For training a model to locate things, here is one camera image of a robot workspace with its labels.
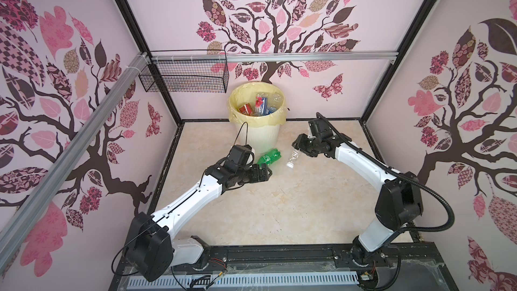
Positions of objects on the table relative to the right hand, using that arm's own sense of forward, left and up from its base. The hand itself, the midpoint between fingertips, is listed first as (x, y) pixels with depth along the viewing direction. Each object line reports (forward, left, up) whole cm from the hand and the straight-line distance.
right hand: (295, 143), depth 87 cm
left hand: (-16, +15, -3) cm, 21 cm away
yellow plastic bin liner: (+27, +23, +7) cm, 36 cm away
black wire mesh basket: (+32, +51, +17) cm, 63 cm away
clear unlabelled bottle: (-10, +3, -2) cm, 10 cm away
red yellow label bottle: (+18, +23, +5) cm, 29 cm away
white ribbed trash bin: (+6, +16, -4) cm, 18 cm away
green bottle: (+1, +11, -13) cm, 17 cm away
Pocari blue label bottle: (+18, +15, +5) cm, 24 cm away
